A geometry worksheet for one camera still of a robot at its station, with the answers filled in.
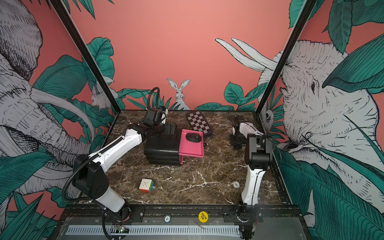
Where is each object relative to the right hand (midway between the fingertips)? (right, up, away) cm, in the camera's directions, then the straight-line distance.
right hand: (236, 140), depth 102 cm
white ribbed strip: (-46, -40, -32) cm, 69 cm away
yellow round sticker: (-25, -35, -28) cm, 52 cm away
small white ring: (-5, -24, -17) cm, 30 cm away
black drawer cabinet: (-46, -3, -24) cm, 52 cm away
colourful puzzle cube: (-55, -22, -24) cm, 63 cm away
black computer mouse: (-30, +3, -13) cm, 33 cm away
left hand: (-42, +11, -17) cm, 47 cm away
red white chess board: (-27, +13, +9) cm, 31 cm away
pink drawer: (-31, -1, -12) cm, 33 cm away
